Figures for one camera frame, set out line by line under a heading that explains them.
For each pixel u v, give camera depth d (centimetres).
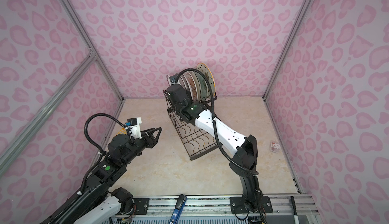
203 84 86
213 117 52
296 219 69
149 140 62
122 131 100
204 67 83
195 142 94
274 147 90
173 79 62
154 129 67
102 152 58
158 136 68
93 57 92
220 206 75
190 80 77
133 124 61
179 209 69
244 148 47
